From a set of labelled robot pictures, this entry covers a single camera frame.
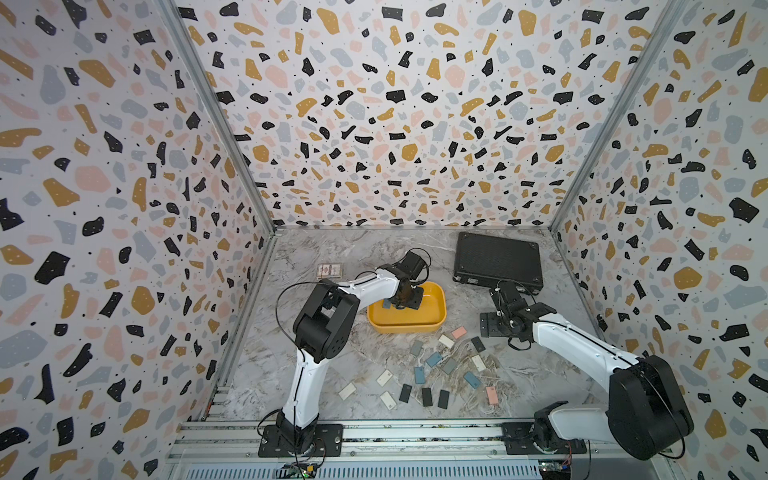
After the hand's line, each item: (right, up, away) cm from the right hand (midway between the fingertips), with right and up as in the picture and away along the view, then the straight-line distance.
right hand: (498, 324), depth 89 cm
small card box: (-54, +15, +17) cm, 58 cm away
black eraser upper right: (-6, -6, +1) cm, 9 cm away
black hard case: (+2, +18, +20) cm, 27 cm away
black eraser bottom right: (-18, -18, -9) cm, 27 cm away
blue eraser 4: (-24, -13, -4) cm, 28 cm away
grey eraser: (-15, -12, -3) cm, 19 cm away
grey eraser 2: (-25, -7, +1) cm, 26 cm away
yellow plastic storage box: (-20, +1, +8) cm, 21 cm away
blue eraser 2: (-19, -10, -2) cm, 22 cm away
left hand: (-24, +6, +9) cm, 26 cm away
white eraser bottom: (-33, -18, -9) cm, 38 cm away
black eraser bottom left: (-28, -17, -8) cm, 34 cm away
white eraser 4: (-44, -16, -8) cm, 47 cm away
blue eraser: (-9, -14, -6) cm, 18 cm away
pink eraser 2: (-4, -18, -8) cm, 20 cm away
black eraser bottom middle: (-22, -18, -8) cm, 30 cm away
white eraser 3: (-34, -14, -6) cm, 37 cm away
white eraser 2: (-7, -11, -2) cm, 13 cm away
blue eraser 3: (-34, +5, +8) cm, 35 cm away
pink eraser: (-11, -3, +3) cm, 12 cm away
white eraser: (-15, -6, +2) cm, 17 cm away
